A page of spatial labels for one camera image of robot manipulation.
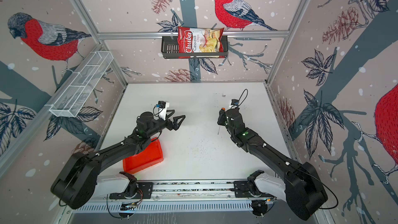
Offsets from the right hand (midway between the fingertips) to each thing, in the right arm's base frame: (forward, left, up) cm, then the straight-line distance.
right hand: (218, 113), depth 83 cm
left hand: (-3, +21, +3) cm, 21 cm away
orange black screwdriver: (-8, -1, +7) cm, 10 cm away
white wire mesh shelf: (-6, +70, +17) cm, 72 cm away
